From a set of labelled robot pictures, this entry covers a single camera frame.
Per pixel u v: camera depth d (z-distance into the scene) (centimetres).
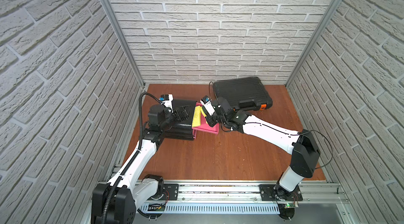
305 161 43
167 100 70
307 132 46
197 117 81
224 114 60
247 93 108
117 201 38
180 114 69
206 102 70
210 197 74
